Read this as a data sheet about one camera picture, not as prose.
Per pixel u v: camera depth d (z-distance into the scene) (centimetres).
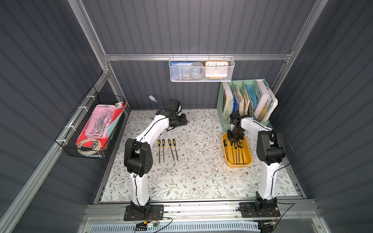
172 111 72
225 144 98
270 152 57
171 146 99
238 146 99
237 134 87
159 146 99
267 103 96
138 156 50
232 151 96
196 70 90
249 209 73
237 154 94
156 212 74
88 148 68
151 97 97
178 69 84
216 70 89
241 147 97
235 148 96
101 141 69
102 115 75
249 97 98
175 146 99
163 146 99
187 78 89
